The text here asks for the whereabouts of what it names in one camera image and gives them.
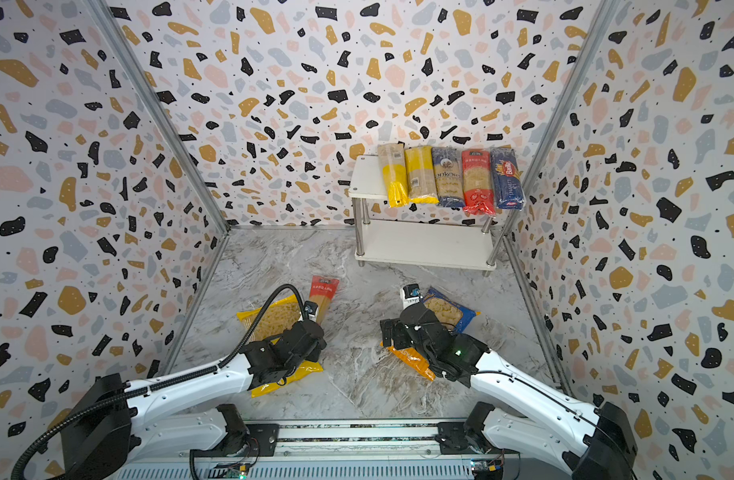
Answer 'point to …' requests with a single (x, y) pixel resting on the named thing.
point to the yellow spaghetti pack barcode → (392, 159)
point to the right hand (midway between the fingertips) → (391, 315)
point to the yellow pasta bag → (277, 317)
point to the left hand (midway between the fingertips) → (316, 329)
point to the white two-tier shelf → (452, 246)
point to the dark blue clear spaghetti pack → (449, 175)
